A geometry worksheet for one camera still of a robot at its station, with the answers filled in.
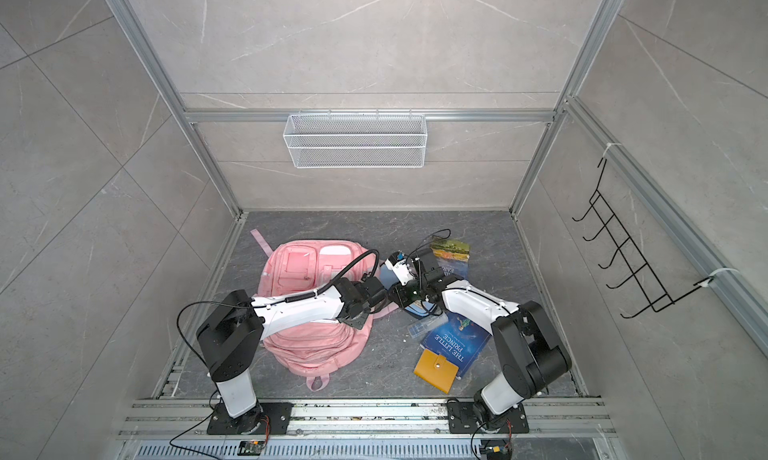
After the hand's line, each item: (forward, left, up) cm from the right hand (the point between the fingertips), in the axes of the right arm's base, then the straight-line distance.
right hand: (389, 290), depth 89 cm
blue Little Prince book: (-13, -19, -7) cm, 24 cm away
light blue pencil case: (-9, -9, +6) cm, 14 cm away
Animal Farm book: (+16, -23, -6) cm, 29 cm away
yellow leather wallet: (-21, -12, -6) cm, 25 cm away
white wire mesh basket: (+46, +11, +22) cm, 52 cm away
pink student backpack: (-16, +19, -3) cm, 25 cm away
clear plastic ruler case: (-9, -11, -6) cm, 15 cm away
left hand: (-4, +11, -3) cm, 12 cm away
